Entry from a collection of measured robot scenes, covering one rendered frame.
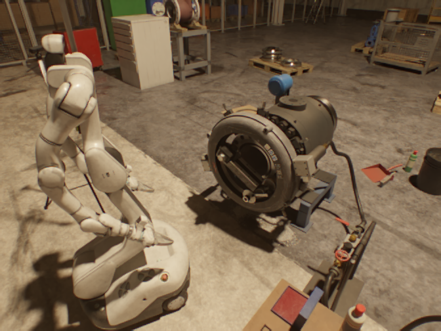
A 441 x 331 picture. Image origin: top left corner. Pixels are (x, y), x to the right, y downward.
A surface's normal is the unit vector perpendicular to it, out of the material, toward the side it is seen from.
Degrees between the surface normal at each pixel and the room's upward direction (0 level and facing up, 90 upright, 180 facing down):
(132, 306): 90
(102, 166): 90
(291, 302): 0
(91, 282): 90
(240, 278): 0
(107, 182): 91
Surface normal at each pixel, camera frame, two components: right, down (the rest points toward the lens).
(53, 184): 0.43, 0.62
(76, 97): 0.59, 0.17
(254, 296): 0.00, -0.83
